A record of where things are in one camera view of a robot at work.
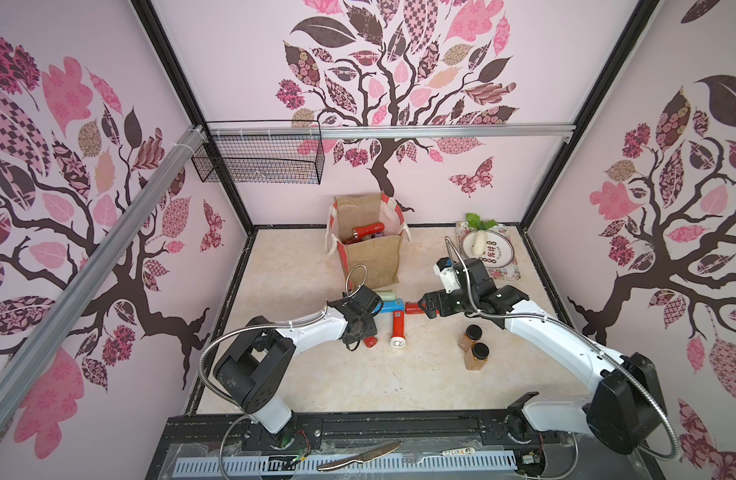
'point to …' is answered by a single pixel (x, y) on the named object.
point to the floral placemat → (507, 272)
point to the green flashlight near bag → (387, 295)
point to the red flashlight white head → (398, 340)
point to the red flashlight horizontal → (370, 341)
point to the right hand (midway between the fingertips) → (432, 297)
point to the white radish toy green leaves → (480, 226)
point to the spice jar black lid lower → (477, 356)
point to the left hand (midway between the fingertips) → (367, 335)
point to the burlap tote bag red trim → (381, 254)
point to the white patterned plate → (498, 250)
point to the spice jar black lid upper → (471, 335)
